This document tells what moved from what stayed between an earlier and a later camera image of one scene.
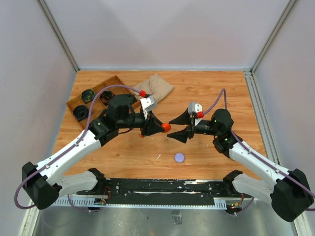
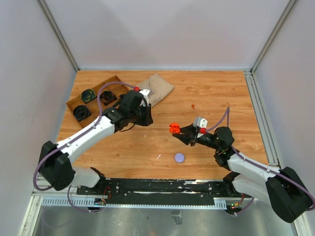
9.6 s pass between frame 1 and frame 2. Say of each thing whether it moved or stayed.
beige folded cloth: stayed
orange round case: moved
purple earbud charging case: stayed
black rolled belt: stayed
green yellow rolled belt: stayed
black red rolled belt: stayed
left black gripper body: moved
